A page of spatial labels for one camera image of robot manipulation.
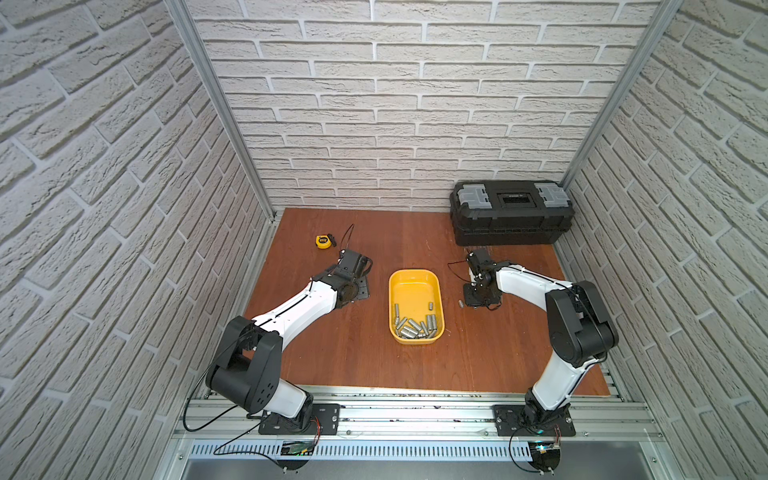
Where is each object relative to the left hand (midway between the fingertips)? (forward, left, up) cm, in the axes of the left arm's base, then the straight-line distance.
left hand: (362, 283), depth 90 cm
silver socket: (-3, -32, -7) cm, 32 cm away
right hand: (-1, -38, -8) cm, 38 cm away
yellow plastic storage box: (-3, -17, -8) cm, 19 cm away
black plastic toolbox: (+22, -49, +10) cm, 54 cm away
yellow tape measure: (+23, +16, -7) cm, 29 cm away
